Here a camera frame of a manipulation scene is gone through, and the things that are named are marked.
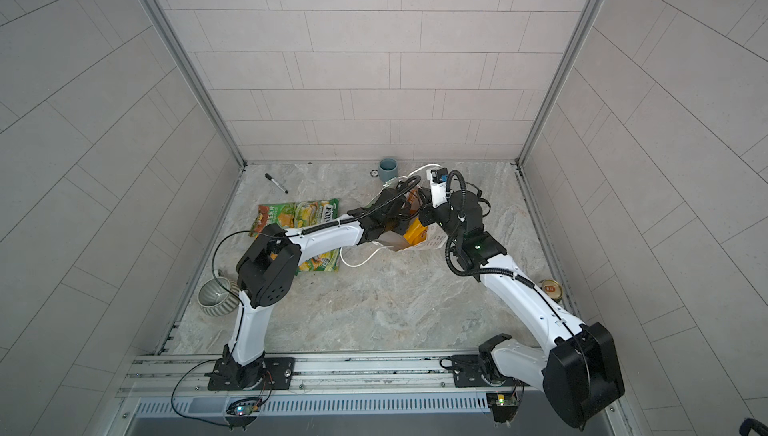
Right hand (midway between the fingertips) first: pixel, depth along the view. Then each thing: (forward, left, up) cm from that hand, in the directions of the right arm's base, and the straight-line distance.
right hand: (417, 190), depth 76 cm
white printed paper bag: (-10, -3, -7) cm, 13 cm away
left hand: (+6, 0, -17) cm, 18 cm away
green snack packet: (+11, +32, -21) cm, 40 cm away
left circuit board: (-41, +41, -21) cm, 62 cm away
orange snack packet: (-4, 0, -14) cm, 15 cm away
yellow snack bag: (-21, +30, +7) cm, 37 cm away
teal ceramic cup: (+27, +8, -19) cm, 34 cm away
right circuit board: (-44, -16, -28) cm, 54 cm away
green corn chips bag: (+11, +44, -21) cm, 50 cm away
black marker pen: (+29, +53, -22) cm, 64 cm away
